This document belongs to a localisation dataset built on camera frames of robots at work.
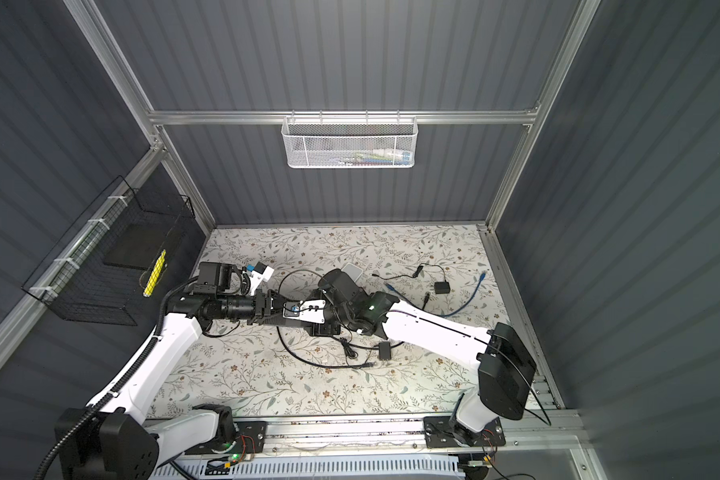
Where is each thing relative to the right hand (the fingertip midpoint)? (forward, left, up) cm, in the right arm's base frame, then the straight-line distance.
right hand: (311, 310), depth 76 cm
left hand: (-1, +4, +2) cm, 5 cm away
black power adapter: (+19, -40, -20) cm, 48 cm away
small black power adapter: (-3, -19, -18) cm, 26 cm away
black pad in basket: (+13, +44, +12) cm, 48 cm away
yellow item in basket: (+4, +37, +11) cm, 38 cm away
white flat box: (+28, -8, -20) cm, 35 cm away
